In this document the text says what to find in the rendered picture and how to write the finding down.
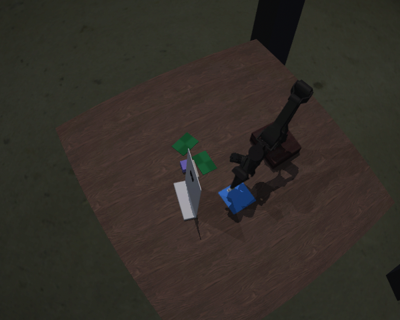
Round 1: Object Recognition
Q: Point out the purple block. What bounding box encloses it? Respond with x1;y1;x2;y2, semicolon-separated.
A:
180;160;187;173

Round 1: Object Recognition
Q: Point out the blue square mat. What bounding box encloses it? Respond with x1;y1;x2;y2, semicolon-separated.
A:
219;183;256;214

